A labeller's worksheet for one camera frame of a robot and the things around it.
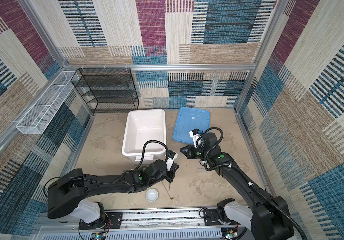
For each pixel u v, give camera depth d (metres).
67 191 0.47
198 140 0.72
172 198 0.80
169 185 0.85
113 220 0.73
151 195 0.80
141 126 1.05
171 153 0.69
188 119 1.15
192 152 0.70
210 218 0.73
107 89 1.08
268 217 0.39
